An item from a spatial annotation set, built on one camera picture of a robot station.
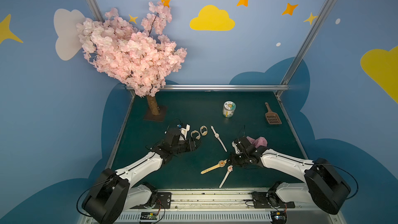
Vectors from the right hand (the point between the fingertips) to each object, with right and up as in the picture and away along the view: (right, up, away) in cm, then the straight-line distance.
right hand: (229, 159), depth 87 cm
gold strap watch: (-5, -2, -1) cm, 5 cm away
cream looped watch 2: (-19, +11, +8) cm, 23 cm away
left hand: (-17, +12, -4) cm, 21 cm away
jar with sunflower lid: (+2, +29, +15) cm, 32 cm away
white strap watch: (-6, +12, +11) cm, 17 cm away
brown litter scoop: (+34, +23, +21) cm, 46 cm away
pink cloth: (+18, +10, +1) cm, 20 cm away
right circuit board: (+21, -23, -14) cm, 34 cm away
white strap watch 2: (0, -4, -3) cm, 5 cm away
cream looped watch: (-14, +14, +11) cm, 23 cm away
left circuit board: (-41, -21, -15) cm, 49 cm away
